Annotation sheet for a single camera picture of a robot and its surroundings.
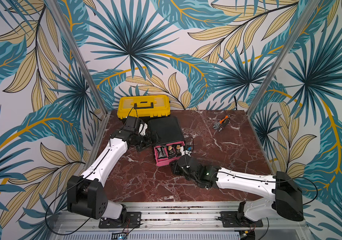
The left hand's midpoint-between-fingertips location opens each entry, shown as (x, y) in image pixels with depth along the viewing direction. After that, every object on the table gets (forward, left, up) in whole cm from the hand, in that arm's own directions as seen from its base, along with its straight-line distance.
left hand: (155, 144), depth 80 cm
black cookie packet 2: (-3, -9, -3) cm, 10 cm away
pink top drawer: (-9, -3, -2) cm, 10 cm away
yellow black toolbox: (+31, +11, -2) cm, 33 cm away
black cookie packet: (-3, -3, -3) cm, 5 cm away
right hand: (-10, -8, -4) cm, 13 cm away
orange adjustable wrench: (+28, -42, -17) cm, 53 cm away
